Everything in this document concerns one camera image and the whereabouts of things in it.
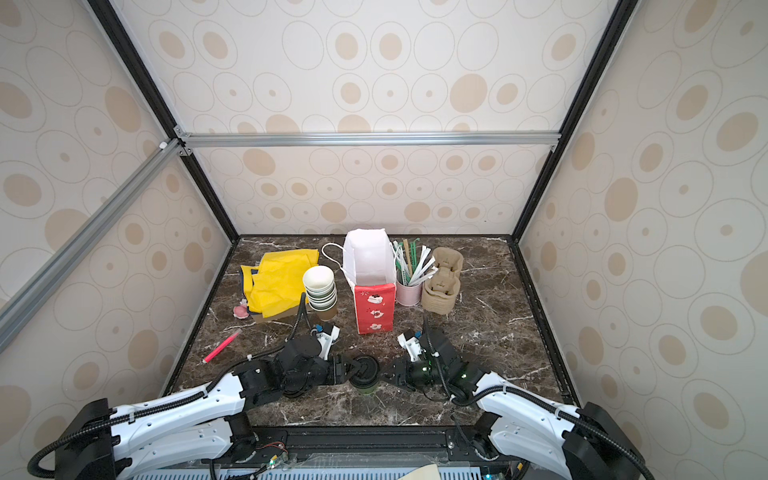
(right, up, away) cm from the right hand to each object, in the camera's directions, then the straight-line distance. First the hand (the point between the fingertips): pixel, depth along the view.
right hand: (388, 376), depth 76 cm
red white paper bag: (-6, +27, +25) cm, 38 cm away
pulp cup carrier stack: (+15, +20, +13) cm, 28 cm away
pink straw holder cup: (+7, +18, +21) cm, 29 cm away
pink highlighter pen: (-52, +2, +14) cm, 54 cm away
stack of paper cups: (-19, +21, +7) cm, 29 cm away
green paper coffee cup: (-6, -6, +4) cm, 9 cm away
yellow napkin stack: (-37, +21, +23) cm, 49 cm away
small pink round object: (-48, +13, +20) cm, 53 cm away
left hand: (-6, +2, -2) cm, 7 cm away
